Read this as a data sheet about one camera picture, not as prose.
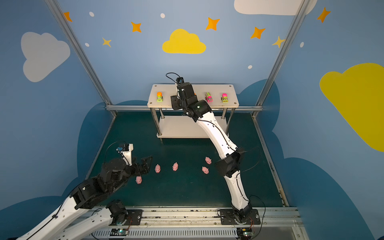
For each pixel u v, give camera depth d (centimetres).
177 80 67
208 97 78
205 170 90
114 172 48
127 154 59
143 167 61
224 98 78
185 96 59
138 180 84
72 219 45
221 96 83
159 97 79
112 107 116
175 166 91
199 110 55
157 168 87
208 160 93
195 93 59
